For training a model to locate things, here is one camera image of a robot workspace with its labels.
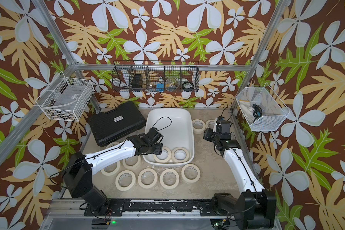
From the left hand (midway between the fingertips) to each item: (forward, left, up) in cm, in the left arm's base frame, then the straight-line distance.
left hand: (159, 146), depth 86 cm
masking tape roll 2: (+25, -37, -9) cm, 46 cm away
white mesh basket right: (+9, -61, +23) cm, 66 cm away
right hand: (+7, -29, +7) cm, 31 cm away
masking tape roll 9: (-21, +6, -8) cm, 23 cm away
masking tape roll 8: (-22, +16, -8) cm, 28 cm away
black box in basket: (+41, +17, +17) cm, 48 cm away
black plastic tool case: (+21, +33, -5) cm, 40 cm away
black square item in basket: (+37, -18, +17) cm, 44 cm away
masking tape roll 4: (-1, -13, -10) cm, 16 cm away
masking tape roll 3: (-3, -4, -8) cm, 9 cm away
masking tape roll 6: (-6, +17, -10) cm, 21 cm away
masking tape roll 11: (-16, -22, -8) cm, 29 cm away
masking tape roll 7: (-14, +27, -7) cm, 31 cm away
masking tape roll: (+24, -29, -11) cm, 39 cm away
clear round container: (+35, -7, +20) cm, 41 cm away
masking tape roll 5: (+5, +33, -8) cm, 34 cm away
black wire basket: (+42, -8, +21) cm, 48 cm away
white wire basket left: (+17, +51, +23) cm, 59 cm away
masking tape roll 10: (-21, -6, -8) cm, 24 cm away
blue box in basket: (+35, 0, +17) cm, 39 cm away
